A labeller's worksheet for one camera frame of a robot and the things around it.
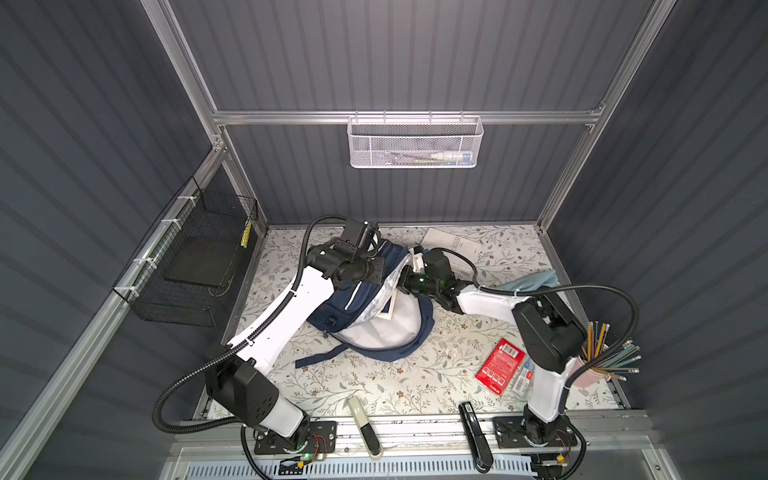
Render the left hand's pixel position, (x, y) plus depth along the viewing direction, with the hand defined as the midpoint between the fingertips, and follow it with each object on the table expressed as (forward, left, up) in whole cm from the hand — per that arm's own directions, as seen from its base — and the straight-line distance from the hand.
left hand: (380, 267), depth 78 cm
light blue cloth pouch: (+4, -49, -16) cm, 52 cm away
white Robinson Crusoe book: (+30, -22, -22) cm, 43 cm away
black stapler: (-38, -21, -20) cm, 48 cm away
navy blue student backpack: (-5, +1, -20) cm, 21 cm away
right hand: (+3, -2, -10) cm, 11 cm away
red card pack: (-20, -33, -23) cm, 45 cm away
